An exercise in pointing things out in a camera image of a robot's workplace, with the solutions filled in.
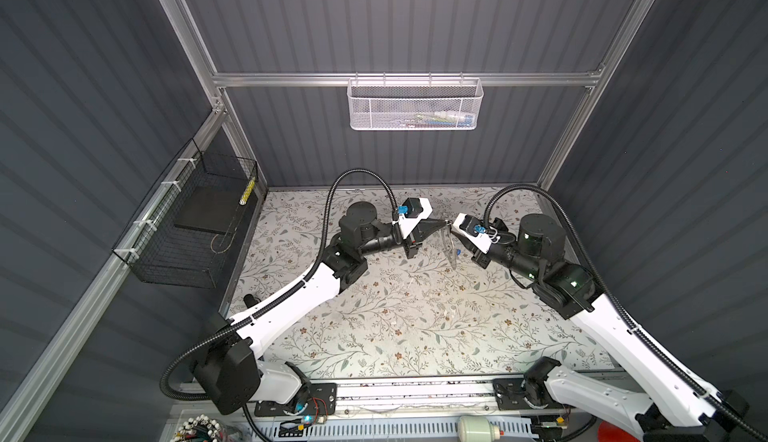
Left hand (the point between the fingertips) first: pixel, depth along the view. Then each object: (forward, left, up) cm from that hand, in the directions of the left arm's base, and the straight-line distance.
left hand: (444, 220), depth 65 cm
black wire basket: (+7, +63, -8) cm, 64 cm away
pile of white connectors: (-33, +50, -19) cm, 63 cm away
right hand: (0, -5, -2) cm, 5 cm away
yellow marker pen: (+20, +50, -9) cm, 55 cm away
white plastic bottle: (-35, -5, -28) cm, 45 cm away
